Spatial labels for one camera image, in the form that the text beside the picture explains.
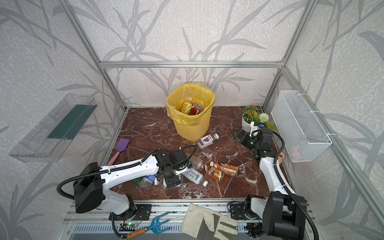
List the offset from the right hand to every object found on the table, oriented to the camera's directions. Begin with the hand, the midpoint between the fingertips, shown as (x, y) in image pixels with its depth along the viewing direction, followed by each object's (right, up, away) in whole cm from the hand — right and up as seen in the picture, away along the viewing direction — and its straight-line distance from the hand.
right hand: (237, 129), depth 84 cm
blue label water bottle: (-50, -28, -4) cm, 58 cm away
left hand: (-35, -23, -4) cm, 42 cm away
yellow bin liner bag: (-28, +14, +14) cm, 35 cm away
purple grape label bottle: (-17, -8, +12) cm, 22 cm away
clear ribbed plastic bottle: (-23, -19, -1) cm, 30 cm away
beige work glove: (-20, -44, -14) cm, 51 cm away
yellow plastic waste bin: (-25, +1, -2) cm, 25 cm away
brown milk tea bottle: (-5, -22, -2) cm, 23 cm away
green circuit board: (-55, -46, -12) cm, 73 cm away
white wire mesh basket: (+22, -1, -22) cm, 31 cm away
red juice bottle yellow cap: (-24, +13, +14) cm, 31 cm away
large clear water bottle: (-24, -25, -4) cm, 35 cm away
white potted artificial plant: (+12, +9, +12) cm, 19 cm away
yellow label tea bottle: (-31, +15, +12) cm, 36 cm away
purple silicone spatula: (-74, -12, +15) cm, 76 cm away
